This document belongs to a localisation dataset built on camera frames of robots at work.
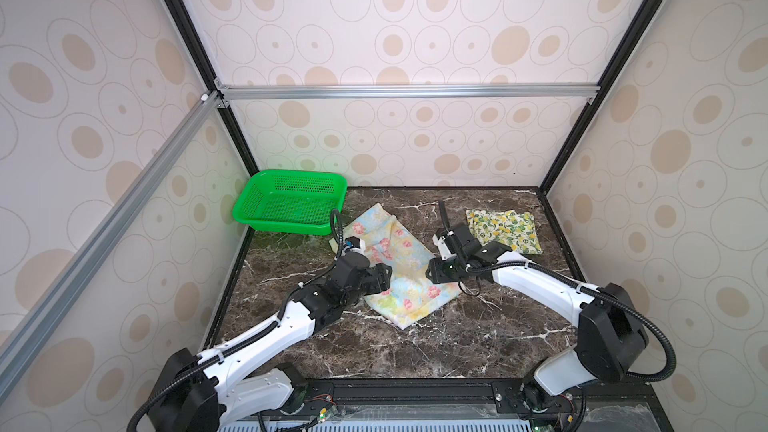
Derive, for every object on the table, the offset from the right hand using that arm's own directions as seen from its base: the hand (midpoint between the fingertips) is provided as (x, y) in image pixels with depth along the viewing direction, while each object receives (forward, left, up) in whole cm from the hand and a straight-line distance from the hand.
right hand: (432, 272), depth 86 cm
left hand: (-4, +11, +8) cm, 14 cm away
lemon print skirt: (+22, -32, -8) cm, 40 cm away
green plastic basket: (+36, +48, -8) cm, 61 cm away
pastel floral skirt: (+15, +14, -6) cm, 21 cm away
